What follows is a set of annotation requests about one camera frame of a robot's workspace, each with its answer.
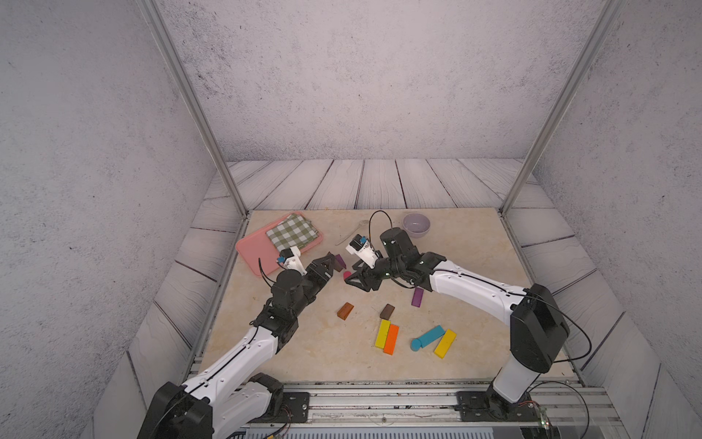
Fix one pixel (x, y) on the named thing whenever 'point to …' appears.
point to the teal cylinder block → (427, 338)
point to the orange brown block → (345, 311)
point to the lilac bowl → (417, 225)
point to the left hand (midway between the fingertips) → (338, 259)
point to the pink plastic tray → (260, 252)
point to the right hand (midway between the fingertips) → (351, 274)
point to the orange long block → (391, 339)
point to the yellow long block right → (445, 343)
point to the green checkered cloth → (292, 230)
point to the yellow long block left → (382, 334)
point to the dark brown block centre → (387, 312)
